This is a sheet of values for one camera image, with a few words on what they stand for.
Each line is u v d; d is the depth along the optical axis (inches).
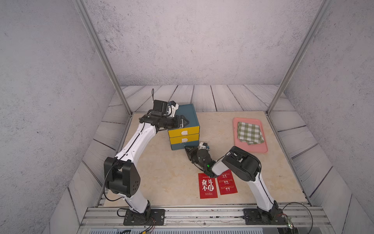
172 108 29.9
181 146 37.3
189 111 36.7
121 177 17.4
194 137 35.6
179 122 28.6
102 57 34.3
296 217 29.1
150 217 28.1
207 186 32.6
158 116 25.1
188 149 35.6
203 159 29.7
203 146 36.7
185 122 30.4
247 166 22.0
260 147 39.5
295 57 35.2
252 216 28.6
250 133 41.3
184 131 33.0
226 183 33.3
